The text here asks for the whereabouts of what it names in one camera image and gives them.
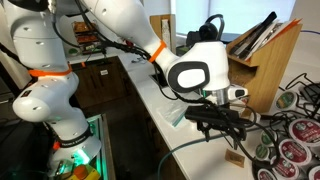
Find black wire pod carousel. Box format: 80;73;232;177
249;73;320;180

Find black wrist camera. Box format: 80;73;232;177
184;105;240;124

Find stack of paper cups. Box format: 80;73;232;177
161;18;173;51

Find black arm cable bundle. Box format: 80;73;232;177
51;0;281;168

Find large green top coffee pod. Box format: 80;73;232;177
275;90;299;112

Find long dark power cable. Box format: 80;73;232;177
156;125;268;180

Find steel framed counter opening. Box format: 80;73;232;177
149;71;172;89

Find yellow emergency stop button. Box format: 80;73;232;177
68;163;101;180

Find wooden shelf organizer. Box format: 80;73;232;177
225;19;304;115

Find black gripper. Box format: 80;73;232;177
199;116;249;151

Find wooden cup dispenser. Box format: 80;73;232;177
149;13;178;56

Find orange flat packet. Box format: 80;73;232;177
266;18;303;43

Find large red top coffee pod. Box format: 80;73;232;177
288;118;320;148

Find dark wooden cabinet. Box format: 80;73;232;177
70;56;136;108

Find wooden snack rack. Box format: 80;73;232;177
71;21;102;55

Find black flat packets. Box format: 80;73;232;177
229;11;278;57

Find white creamer cup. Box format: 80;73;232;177
249;112;262;125

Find black coffee machine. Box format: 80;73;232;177
184;13;232;48

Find white flat packets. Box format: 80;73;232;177
244;20;284;61

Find bright window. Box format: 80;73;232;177
174;0;297;36

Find clear zip bag of stirrers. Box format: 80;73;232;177
158;99;190;129

